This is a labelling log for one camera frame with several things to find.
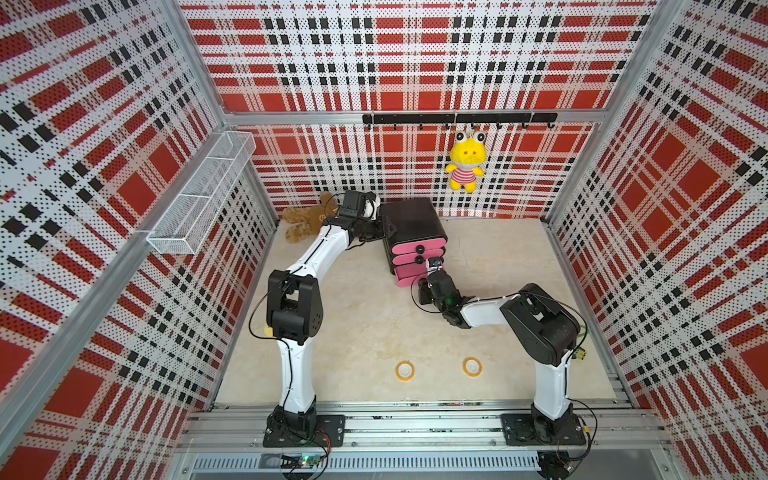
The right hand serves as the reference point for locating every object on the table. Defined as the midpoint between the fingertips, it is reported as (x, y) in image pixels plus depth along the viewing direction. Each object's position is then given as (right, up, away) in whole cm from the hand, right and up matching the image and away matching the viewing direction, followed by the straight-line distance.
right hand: (425, 280), depth 99 cm
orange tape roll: (-7, -24, -15) cm, 29 cm away
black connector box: (+28, -40, -30) cm, 58 cm away
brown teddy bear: (-45, +21, +12) cm, 51 cm away
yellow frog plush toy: (+13, +41, -8) cm, 44 cm away
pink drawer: (-2, +12, -6) cm, 13 cm away
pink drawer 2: (-4, +8, -2) cm, 9 cm away
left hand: (-10, +17, -5) cm, 20 cm away
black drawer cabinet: (-5, +21, +18) cm, 29 cm away
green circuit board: (-36, -41, -27) cm, 61 cm away
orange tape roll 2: (+12, -23, -15) cm, 30 cm away
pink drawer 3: (-7, +2, 0) cm, 7 cm away
